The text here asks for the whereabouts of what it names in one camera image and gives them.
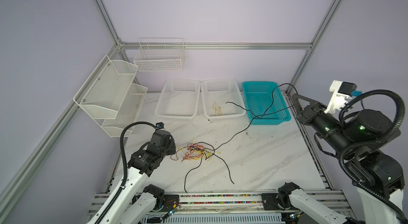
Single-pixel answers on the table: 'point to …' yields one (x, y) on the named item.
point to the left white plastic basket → (179, 100)
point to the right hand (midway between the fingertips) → (292, 94)
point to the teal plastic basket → (264, 103)
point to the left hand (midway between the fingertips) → (168, 144)
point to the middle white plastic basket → (222, 100)
